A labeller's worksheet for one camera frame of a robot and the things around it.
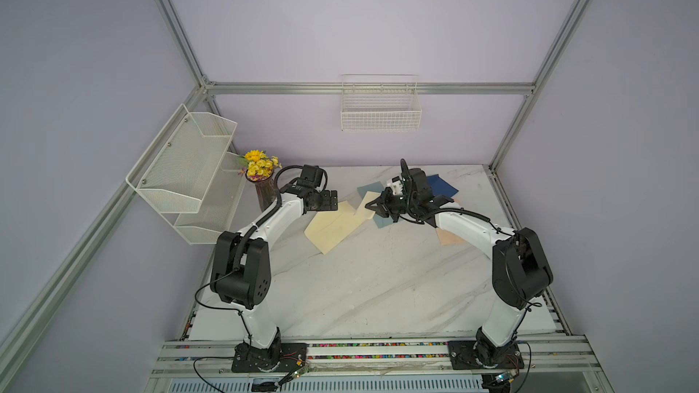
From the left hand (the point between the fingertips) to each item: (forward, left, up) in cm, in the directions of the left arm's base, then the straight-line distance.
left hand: (321, 204), depth 93 cm
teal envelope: (+16, -20, -10) cm, 28 cm away
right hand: (-5, -16, +5) cm, 17 cm away
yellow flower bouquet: (+5, +19, +13) cm, 24 cm away
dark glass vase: (+3, +19, +3) cm, 20 cm away
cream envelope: (-4, -2, -10) cm, 11 cm away
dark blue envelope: (+20, -49, -13) cm, 54 cm away
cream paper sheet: (-7, -15, +5) cm, 17 cm away
